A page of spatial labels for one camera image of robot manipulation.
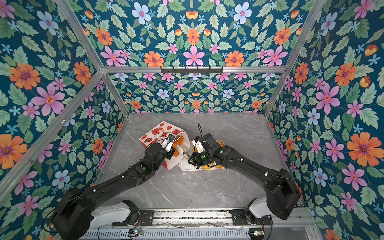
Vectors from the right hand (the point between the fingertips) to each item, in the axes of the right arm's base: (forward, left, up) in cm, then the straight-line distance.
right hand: (189, 160), depth 77 cm
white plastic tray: (+5, +4, -15) cm, 16 cm away
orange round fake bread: (-7, -10, +6) cm, 14 cm away
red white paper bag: (+21, +21, -4) cm, 29 cm away
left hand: (+11, +10, +6) cm, 16 cm away
